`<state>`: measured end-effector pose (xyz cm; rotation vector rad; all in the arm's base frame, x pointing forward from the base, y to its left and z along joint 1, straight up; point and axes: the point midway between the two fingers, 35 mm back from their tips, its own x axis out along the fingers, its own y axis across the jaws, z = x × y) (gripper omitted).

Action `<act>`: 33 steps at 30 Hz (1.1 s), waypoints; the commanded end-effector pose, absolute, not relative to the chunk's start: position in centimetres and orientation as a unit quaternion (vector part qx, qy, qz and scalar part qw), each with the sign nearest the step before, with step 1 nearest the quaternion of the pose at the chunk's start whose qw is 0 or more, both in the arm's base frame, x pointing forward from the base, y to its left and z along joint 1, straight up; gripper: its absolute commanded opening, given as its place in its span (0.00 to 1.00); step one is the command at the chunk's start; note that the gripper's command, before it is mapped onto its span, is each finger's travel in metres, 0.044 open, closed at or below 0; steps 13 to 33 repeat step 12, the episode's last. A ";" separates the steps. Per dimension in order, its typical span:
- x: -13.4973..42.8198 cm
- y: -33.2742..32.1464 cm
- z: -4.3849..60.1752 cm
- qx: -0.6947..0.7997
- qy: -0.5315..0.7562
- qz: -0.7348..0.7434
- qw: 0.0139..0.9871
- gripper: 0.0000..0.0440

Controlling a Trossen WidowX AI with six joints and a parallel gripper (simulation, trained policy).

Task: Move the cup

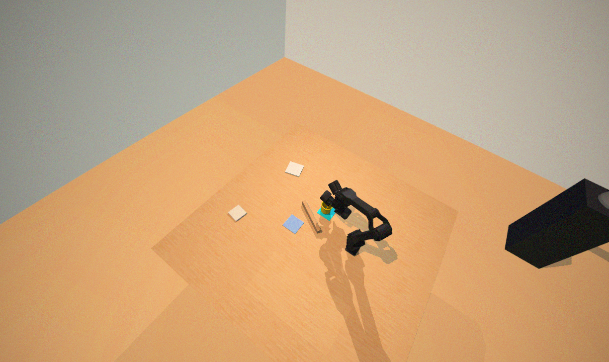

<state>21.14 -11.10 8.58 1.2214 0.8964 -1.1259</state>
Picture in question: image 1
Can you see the cream flat square tile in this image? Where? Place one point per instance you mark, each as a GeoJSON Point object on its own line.
{"type": "Point", "coordinates": [237, 213]}

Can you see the cream flat square pad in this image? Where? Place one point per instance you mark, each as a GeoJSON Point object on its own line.
{"type": "Point", "coordinates": [294, 169]}

